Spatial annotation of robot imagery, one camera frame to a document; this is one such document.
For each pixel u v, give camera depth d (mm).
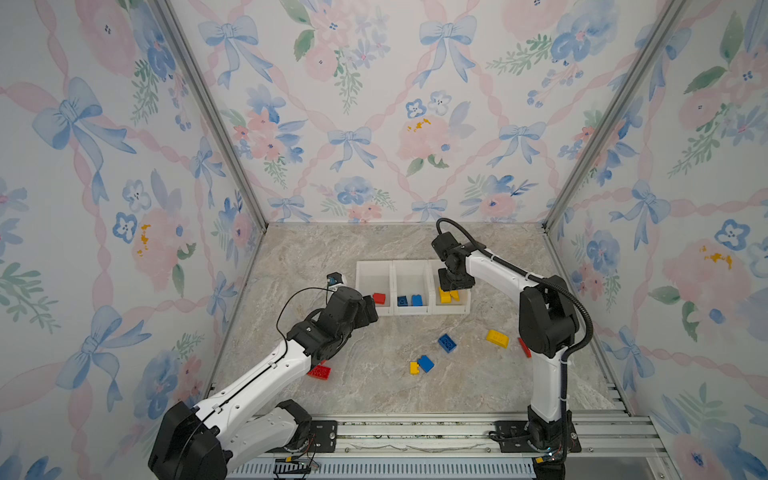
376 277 1061
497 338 893
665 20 701
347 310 598
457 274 780
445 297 975
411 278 1065
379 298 1008
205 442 387
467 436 757
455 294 970
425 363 860
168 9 686
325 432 746
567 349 550
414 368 840
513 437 730
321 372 837
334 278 714
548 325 534
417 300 968
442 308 931
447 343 886
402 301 973
